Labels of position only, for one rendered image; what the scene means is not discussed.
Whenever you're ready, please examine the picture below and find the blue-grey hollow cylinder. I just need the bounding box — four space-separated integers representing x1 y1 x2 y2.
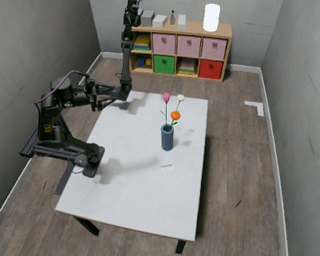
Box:
161 124 174 151

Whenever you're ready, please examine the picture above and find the pink tulip with green stem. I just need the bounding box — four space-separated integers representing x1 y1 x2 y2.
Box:
163 92 170 119

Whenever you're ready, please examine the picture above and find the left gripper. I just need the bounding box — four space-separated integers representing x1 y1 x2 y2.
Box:
123 5 141 27

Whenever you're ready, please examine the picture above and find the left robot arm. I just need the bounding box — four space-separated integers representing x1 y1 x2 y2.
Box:
117 0 139 99

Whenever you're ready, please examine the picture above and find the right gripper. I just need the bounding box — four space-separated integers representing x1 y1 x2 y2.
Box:
75 77 117 112

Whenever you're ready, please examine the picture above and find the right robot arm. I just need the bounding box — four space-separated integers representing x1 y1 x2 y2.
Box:
38 77 104 176

